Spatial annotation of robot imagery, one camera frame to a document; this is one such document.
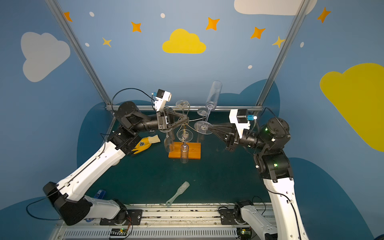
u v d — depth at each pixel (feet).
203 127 1.63
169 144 2.76
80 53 2.77
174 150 2.77
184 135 2.17
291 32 2.55
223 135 1.51
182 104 2.63
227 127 1.52
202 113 2.55
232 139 1.50
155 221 2.40
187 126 2.37
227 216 2.46
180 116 1.58
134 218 2.42
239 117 1.27
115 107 3.80
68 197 1.27
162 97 1.69
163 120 1.53
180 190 2.69
